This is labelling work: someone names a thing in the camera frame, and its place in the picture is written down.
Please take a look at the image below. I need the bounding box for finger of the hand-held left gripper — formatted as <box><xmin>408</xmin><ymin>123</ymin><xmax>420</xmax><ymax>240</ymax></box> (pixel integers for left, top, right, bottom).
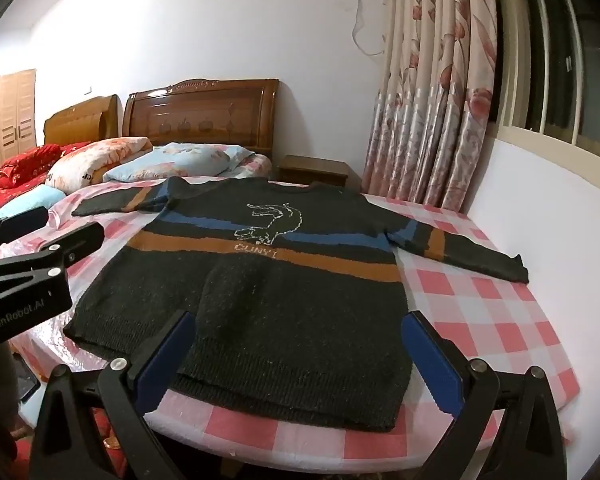
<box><xmin>0</xmin><ymin>222</ymin><xmax>106</xmax><ymax>286</ymax></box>
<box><xmin>0</xmin><ymin>206</ymin><xmax>50</xmax><ymax>248</ymax></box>

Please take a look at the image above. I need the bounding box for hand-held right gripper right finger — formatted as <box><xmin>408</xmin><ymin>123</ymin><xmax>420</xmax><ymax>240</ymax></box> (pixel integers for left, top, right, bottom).
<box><xmin>401</xmin><ymin>310</ymin><xmax>568</xmax><ymax>480</ymax></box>

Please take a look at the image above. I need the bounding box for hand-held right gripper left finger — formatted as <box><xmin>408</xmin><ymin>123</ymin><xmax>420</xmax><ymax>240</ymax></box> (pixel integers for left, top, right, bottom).
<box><xmin>27</xmin><ymin>310</ymin><xmax>196</xmax><ymax>480</ymax></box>

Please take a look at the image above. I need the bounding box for dark striped knit sweater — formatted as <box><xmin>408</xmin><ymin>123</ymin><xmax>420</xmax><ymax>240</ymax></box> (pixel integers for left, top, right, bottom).
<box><xmin>62</xmin><ymin>176</ymin><xmax>530</xmax><ymax>433</ymax></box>

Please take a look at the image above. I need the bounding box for light blue cloth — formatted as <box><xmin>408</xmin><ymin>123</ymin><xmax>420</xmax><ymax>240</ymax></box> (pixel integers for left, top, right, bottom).
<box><xmin>0</xmin><ymin>185</ymin><xmax>67</xmax><ymax>222</ymax></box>

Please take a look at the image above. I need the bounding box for red patterned bedding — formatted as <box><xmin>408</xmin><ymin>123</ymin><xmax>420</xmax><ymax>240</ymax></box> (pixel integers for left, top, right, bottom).
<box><xmin>0</xmin><ymin>142</ymin><xmax>88</xmax><ymax>221</ymax></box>

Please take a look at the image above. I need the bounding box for pink checked tablecloth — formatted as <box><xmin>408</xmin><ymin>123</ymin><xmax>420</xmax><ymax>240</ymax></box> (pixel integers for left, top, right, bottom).
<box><xmin>0</xmin><ymin>175</ymin><xmax>581</xmax><ymax>461</ymax></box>

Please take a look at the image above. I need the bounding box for orange floral pillow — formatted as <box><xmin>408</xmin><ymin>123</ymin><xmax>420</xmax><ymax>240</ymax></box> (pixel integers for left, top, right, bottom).
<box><xmin>46</xmin><ymin>136</ymin><xmax>153</xmax><ymax>195</ymax></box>

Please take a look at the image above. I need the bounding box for wooden wardrobe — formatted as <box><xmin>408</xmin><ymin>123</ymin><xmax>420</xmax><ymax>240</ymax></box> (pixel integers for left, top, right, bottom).
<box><xmin>0</xmin><ymin>68</ymin><xmax>37</xmax><ymax>193</ymax></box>

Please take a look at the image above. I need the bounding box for plain wooden headboard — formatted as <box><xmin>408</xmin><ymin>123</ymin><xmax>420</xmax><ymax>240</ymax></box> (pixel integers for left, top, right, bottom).
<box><xmin>43</xmin><ymin>95</ymin><xmax>123</xmax><ymax>147</ymax></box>

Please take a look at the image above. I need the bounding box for blue floral pillow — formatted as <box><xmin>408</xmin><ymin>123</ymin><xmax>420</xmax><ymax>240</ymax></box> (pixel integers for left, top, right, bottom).
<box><xmin>102</xmin><ymin>142</ymin><xmax>256</xmax><ymax>183</ymax></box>

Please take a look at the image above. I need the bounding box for large carved wooden headboard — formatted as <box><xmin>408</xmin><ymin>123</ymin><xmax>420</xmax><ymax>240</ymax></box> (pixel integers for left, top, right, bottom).
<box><xmin>123</xmin><ymin>78</ymin><xmax>280</xmax><ymax>161</ymax></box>

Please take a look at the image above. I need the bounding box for wooden nightstand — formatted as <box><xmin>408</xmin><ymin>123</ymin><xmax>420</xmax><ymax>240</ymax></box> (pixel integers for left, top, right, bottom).
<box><xmin>278</xmin><ymin>155</ymin><xmax>349</xmax><ymax>191</ymax></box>

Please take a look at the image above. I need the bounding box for pink floral curtain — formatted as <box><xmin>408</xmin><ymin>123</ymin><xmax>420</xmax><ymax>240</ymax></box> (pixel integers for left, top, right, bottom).
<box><xmin>362</xmin><ymin>0</ymin><xmax>503</xmax><ymax>212</ymax></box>

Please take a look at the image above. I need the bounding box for white framed window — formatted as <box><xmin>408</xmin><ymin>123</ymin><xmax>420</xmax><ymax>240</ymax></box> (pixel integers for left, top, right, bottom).
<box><xmin>495</xmin><ymin>0</ymin><xmax>600</xmax><ymax>162</ymax></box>

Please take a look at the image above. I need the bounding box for thin wall cable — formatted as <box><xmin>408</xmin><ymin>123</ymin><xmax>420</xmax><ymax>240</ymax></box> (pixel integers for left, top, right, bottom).
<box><xmin>352</xmin><ymin>0</ymin><xmax>396</xmax><ymax>57</ymax></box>

